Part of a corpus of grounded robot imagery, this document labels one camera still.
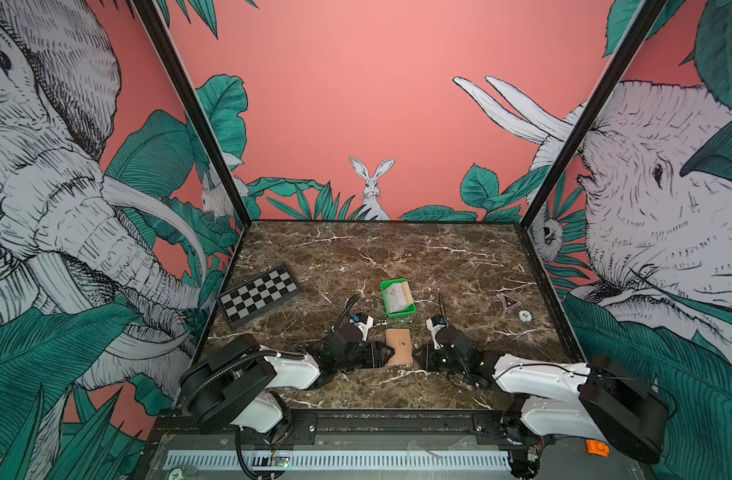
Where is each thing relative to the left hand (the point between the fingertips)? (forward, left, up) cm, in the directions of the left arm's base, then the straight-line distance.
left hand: (392, 351), depth 83 cm
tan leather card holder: (+4, -3, -3) cm, 6 cm away
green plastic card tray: (+13, -6, -2) cm, 15 cm away
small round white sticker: (+12, -45, -5) cm, 47 cm away
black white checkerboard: (+21, +42, -2) cm, 47 cm away
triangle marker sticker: (+16, -41, -5) cm, 44 cm away
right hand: (0, -6, -2) cm, 6 cm away
